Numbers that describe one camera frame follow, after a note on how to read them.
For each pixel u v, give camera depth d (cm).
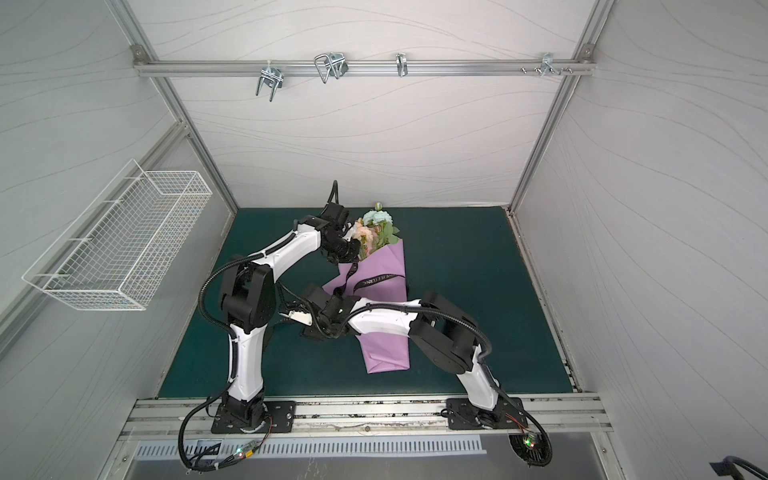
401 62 72
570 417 75
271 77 79
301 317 74
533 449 72
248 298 54
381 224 108
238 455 68
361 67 76
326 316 66
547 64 76
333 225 77
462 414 68
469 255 105
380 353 82
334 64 76
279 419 73
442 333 49
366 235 107
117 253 68
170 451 69
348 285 95
